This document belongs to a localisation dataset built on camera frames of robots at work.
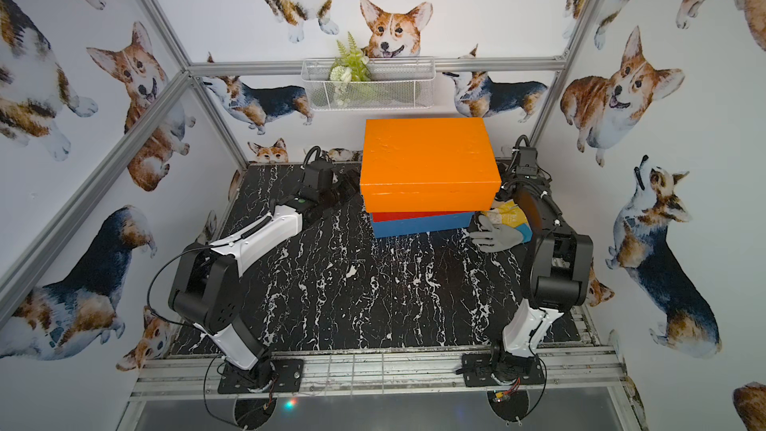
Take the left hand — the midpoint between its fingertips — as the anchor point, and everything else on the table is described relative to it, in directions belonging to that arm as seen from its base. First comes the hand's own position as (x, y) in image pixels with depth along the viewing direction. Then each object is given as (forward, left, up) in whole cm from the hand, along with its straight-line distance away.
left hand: (368, 177), depth 88 cm
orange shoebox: (-8, -15, +13) cm, 21 cm away
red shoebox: (-9, -4, -8) cm, 13 cm away
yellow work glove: (-1, -47, -20) cm, 51 cm away
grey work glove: (-11, -40, -18) cm, 45 cm away
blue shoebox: (-5, -4, -20) cm, 21 cm away
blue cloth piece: (-9, -51, -19) cm, 55 cm away
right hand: (+4, -35, -2) cm, 35 cm away
